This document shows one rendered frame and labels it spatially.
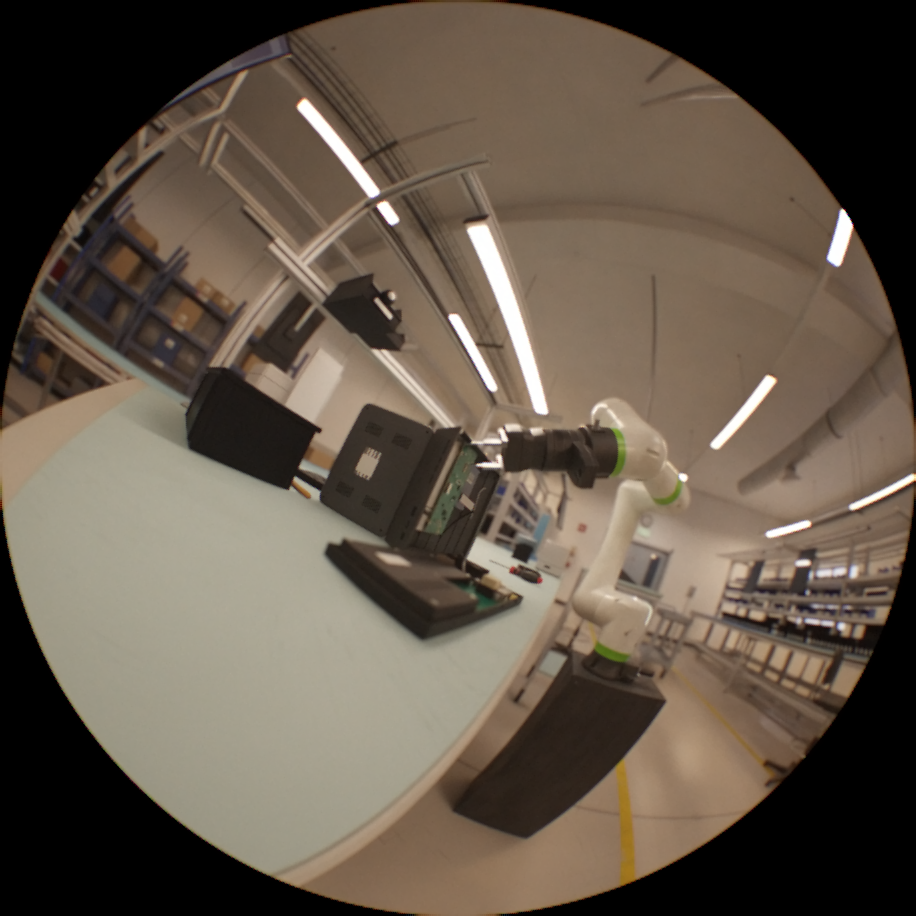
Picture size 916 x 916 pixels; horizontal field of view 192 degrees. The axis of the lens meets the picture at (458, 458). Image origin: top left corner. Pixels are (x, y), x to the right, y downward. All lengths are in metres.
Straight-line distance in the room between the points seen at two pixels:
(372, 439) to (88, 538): 0.45
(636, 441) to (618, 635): 0.57
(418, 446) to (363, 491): 0.12
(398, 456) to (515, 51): 2.86
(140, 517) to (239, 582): 0.08
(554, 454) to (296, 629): 0.41
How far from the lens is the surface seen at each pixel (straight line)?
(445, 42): 3.05
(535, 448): 0.45
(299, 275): 0.91
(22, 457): 0.22
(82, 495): 0.20
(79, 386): 4.13
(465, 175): 0.93
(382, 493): 0.47
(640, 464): 0.52
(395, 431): 0.49
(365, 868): 1.14
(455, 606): 0.22
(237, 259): 4.60
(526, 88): 2.79
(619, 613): 0.88
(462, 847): 1.28
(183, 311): 3.89
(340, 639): 0.16
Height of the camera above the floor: 1.09
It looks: 11 degrees up
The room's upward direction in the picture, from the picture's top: 25 degrees clockwise
